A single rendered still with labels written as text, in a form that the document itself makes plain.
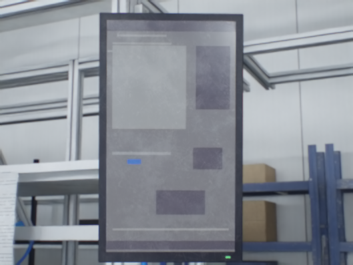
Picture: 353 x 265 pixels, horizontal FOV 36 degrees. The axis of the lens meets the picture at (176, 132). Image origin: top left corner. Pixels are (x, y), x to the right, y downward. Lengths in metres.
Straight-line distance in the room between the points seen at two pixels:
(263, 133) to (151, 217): 3.77
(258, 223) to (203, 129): 3.21
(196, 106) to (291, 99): 3.76
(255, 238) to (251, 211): 0.21
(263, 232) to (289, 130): 1.00
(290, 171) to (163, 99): 3.68
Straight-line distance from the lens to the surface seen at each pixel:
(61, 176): 1.62
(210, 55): 1.13
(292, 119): 4.81
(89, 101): 2.79
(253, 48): 2.03
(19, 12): 1.75
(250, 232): 4.31
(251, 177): 4.34
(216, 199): 1.13
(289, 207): 4.72
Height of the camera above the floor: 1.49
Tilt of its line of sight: 11 degrees up
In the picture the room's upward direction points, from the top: straight up
